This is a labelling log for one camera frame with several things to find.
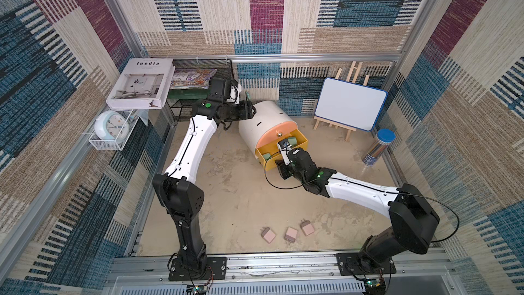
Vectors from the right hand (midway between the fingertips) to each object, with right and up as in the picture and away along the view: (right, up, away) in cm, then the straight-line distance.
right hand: (281, 156), depth 86 cm
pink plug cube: (-5, -30, -6) cm, 31 cm away
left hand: (-13, +19, -4) cm, 23 cm away
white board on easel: (+34, +23, +14) cm, 43 cm away
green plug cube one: (+6, +6, +9) cm, 13 cm away
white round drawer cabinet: (-5, +18, +6) cm, 19 cm away
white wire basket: (-58, +5, -18) cm, 61 cm away
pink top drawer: (-2, +10, +1) cm, 10 cm away
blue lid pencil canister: (+42, +7, 0) cm, 43 cm away
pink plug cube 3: (+10, -28, -4) cm, 30 cm away
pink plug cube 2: (+3, -29, -6) cm, 30 cm away
